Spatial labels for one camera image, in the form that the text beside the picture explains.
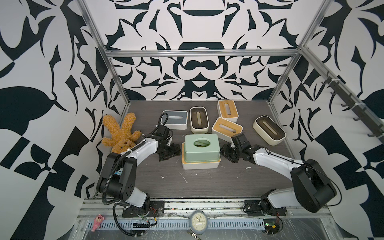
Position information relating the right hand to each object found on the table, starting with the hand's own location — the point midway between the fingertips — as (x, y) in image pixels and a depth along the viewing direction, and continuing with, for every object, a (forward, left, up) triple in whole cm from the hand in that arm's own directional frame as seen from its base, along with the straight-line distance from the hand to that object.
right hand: (218, 150), depth 89 cm
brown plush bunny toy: (+6, +57, +5) cm, 58 cm away
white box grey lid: (+25, +25, -1) cm, 35 cm away
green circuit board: (-36, -22, -6) cm, 42 cm away
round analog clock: (-34, +12, 0) cm, 37 cm away
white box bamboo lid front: (-8, +18, -1) cm, 20 cm away
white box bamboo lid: (+17, -7, -3) cm, 18 cm away
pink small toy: (-34, +58, -1) cm, 68 cm away
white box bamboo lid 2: (+34, -10, -2) cm, 35 cm away
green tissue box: (-5, +11, +14) cm, 18 cm away
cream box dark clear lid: (+23, +11, +1) cm, 26 cm away
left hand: (-1, +26, -1) cm, 26 cm away
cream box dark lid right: (+14, -34, 0) cm, 36 cm away
